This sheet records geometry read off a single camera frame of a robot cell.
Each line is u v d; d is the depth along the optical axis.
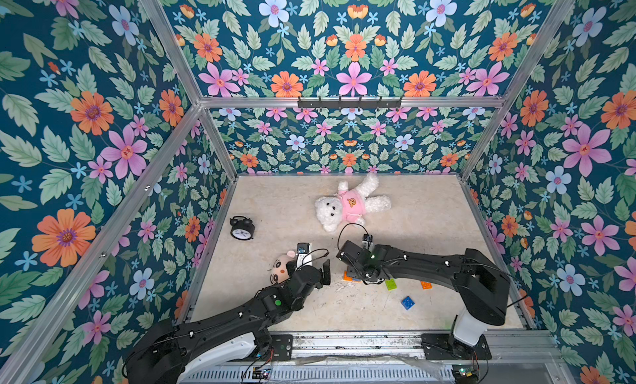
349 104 0.93
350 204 0.99
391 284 0.86
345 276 0.77
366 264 0.63
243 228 0.93
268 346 0.66
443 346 0.72
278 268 0.82
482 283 0.49
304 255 0.69
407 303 0.81
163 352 0.45
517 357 0.73
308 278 0.60
